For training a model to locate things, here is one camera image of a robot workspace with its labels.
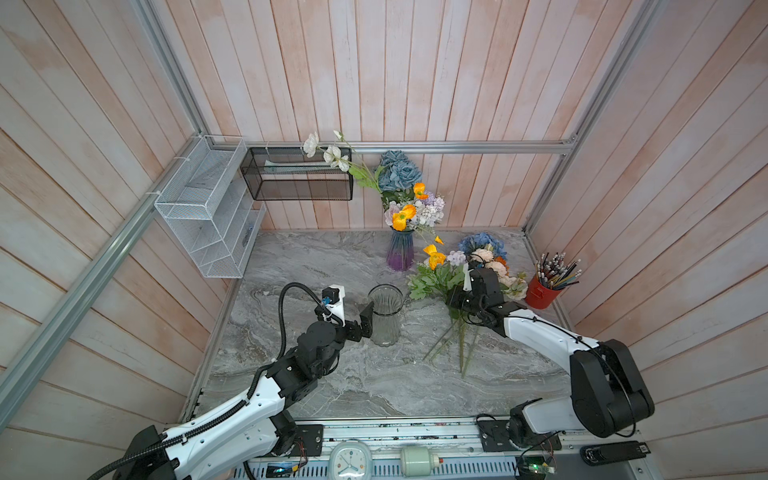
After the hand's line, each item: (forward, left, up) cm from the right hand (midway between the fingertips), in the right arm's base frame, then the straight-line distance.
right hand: (445, 289), depth 92 cm
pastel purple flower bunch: (+13, +6, +21) cm, 26 cm away
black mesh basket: (+39, +54, +16) cm, 68 cm away
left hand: (-13, +26, +11) cm, 31 cm away
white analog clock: (-45, +27, -6) cm, 52 cm away
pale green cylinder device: (-45, +11, 0) cm, 46 cm away
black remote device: (-42, -30, -5) cm, 52 cm away
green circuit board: (-44, -18, -11) cm, 49 cm away
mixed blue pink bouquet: (+16, -16, 0) cm, 23 cm away
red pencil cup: (-1, -30, -2) cm, 30 cm away
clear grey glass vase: (-9, +18, +8) cm, 22 cm away
